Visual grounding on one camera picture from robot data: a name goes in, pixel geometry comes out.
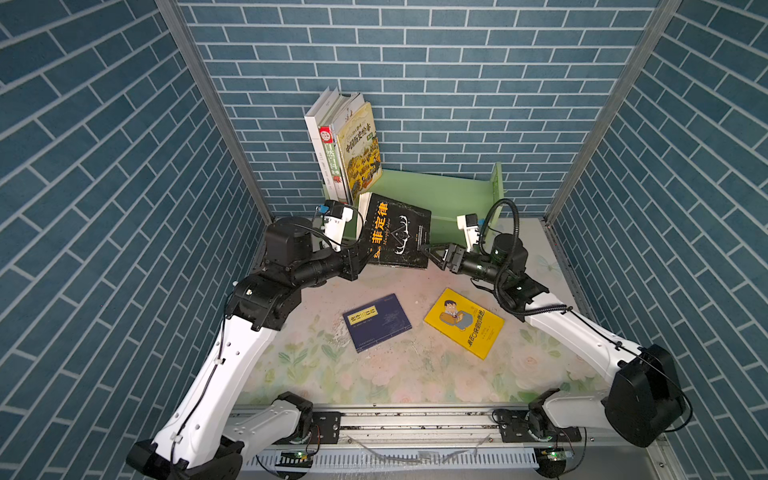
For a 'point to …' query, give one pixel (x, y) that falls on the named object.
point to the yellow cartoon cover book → (466, 323)
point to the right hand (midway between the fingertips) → (423, 248)
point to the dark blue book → (376, 321)
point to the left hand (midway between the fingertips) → (376, 248)
